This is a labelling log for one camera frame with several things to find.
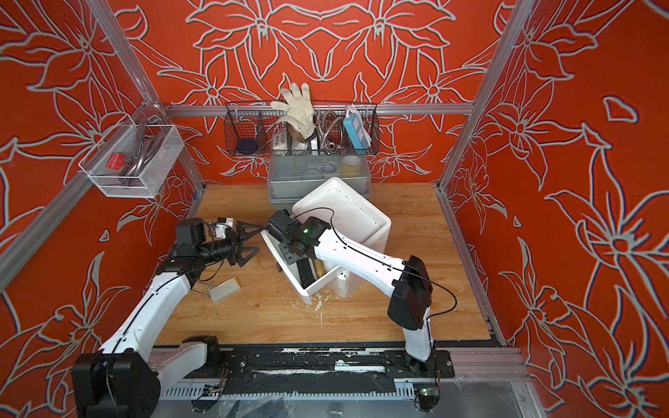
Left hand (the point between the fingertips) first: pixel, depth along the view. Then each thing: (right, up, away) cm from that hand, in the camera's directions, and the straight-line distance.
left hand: (261, 237), depth 76 cm
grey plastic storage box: (+6, +20, +21) cm, 30 cm away
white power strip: (+2, +33, +18) cm, 38 cm away
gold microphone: (+18, -9, -2) cm, 20 cm away
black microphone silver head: (+14, -10, -3) cm, 17 cm away
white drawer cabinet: (+25, +8, +3) cm, 27 cm away
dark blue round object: (-12, +33, +24) cm, 43 cm away
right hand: (+8, -4, +2) cm, 9 cm away
